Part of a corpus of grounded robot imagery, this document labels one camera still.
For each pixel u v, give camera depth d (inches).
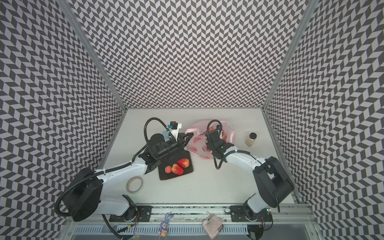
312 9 26.4
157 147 23.8
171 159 28.0
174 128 26.0
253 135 35.6
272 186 17.1
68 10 28.3
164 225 26.6
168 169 32.6
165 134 25.6
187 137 28.3
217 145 26.8
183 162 33.3
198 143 37.7
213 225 25.8
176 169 32.9
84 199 16.1
